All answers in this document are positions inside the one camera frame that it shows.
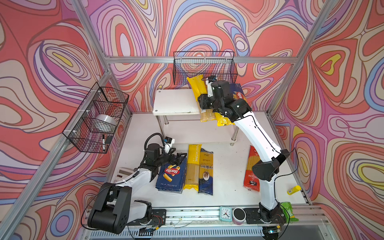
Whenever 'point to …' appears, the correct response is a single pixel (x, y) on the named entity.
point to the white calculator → (121, 173)
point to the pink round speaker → (239, 215)
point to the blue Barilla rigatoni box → (171, 177)
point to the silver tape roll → (105, 122)
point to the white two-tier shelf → (178, 115)
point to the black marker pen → (103, 143)
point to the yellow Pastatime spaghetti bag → (192, 175)
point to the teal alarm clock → (226, 213)
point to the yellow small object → (295, 189)
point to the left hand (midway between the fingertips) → (181, 151)
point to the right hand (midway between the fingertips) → (203, 101)
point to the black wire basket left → (80, 130)
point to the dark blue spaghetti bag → (205, 184)
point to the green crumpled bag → (287, 205)
